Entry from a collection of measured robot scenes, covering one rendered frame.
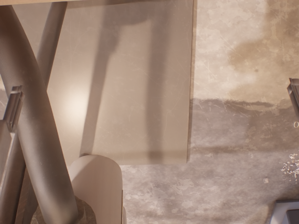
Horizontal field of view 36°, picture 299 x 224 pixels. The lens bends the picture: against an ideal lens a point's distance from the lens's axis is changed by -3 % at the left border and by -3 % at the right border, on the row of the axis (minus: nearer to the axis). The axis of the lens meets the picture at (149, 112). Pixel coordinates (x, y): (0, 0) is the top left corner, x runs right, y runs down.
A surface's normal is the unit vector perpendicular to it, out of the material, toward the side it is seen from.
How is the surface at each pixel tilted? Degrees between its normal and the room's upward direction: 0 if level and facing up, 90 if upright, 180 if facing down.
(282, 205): 0
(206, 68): 0
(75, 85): 0
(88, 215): 92
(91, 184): 90
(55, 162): 54
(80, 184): 90
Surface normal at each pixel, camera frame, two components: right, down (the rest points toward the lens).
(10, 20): 0.45, -0.57
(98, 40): 0.02, 0.68
